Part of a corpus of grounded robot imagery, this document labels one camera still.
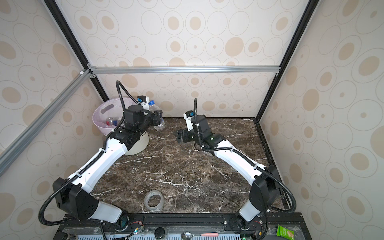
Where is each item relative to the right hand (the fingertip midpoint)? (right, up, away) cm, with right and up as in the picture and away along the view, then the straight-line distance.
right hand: (181, 130), depth 78 cm
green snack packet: (+49, -48, -8) cm, 69 cm away
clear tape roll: (-19, -37, 0) cm, 41 cm away
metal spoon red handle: (+3, -51, -6) cm, 52 cm away
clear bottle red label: (-44, +6, +14) cm, 46 cm away
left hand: (-10, +11, -4) cm, 16 cm away
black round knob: (-8, -43, -16) cm, 47 cm away
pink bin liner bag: (-47, +10, +13) cm, 50 cm away
